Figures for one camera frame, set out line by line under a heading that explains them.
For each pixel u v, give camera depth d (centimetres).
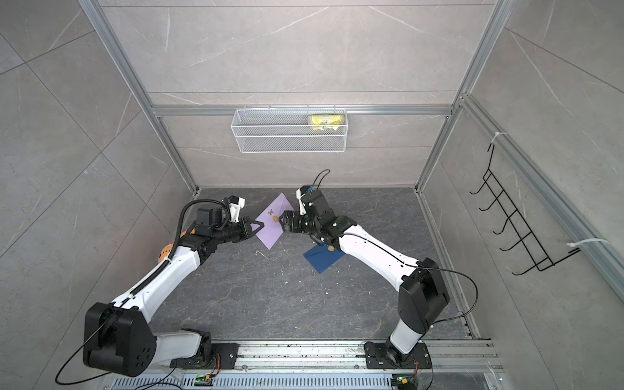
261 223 81
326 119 84
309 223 66
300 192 74
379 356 73
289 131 100
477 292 46
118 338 40
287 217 70
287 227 71
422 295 43
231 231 70
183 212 64
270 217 86
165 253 88
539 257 59
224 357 73
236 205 75
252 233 76
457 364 74
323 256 95
